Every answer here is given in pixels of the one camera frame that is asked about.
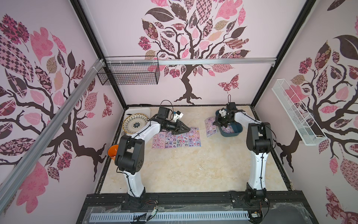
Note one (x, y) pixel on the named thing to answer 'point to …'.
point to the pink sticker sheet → (158, 140)
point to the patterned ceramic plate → (133, 122)
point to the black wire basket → (125, 74)
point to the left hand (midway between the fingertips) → (187, 132)
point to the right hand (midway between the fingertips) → (213, 123)
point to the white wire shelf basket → (308, 132)
